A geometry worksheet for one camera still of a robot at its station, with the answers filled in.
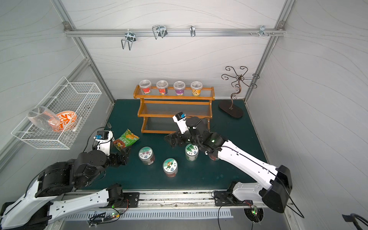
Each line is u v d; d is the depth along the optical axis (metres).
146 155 0.81
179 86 0.81
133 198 0.74
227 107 1.14
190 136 0.58
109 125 1.04
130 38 0.78
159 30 0.75
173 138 0.61
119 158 0.53
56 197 0.41
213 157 0.88
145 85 0.81
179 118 0.61
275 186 0.39
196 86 0.81
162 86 0.81
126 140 0.93
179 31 0.78
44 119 0.55
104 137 0.49
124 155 0.53
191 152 0.82
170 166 0.77
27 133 0.56
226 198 0.65
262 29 0.77
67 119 0.67
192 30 0.79
